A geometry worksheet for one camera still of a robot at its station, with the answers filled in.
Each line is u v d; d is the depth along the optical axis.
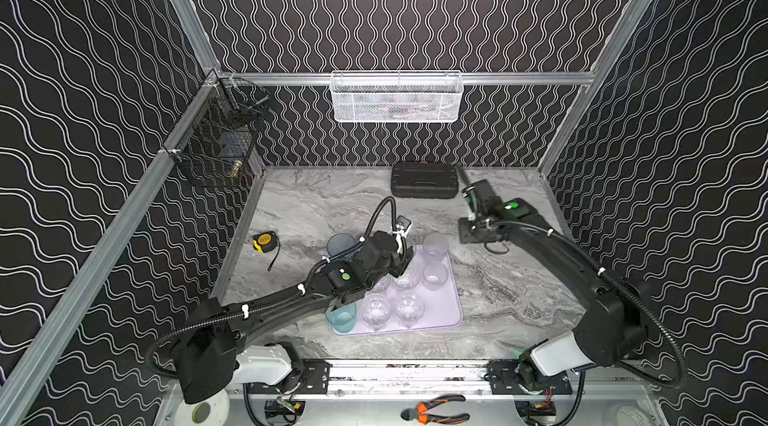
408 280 0.90
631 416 0.69
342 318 0.84
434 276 0.92
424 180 1.06
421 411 0.69
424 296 0.89
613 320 0.42
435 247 0.94
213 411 0.70
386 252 0.57
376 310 0.84
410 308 0.86
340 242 0.82
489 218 0.59
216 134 0.95
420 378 0.77
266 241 0.96
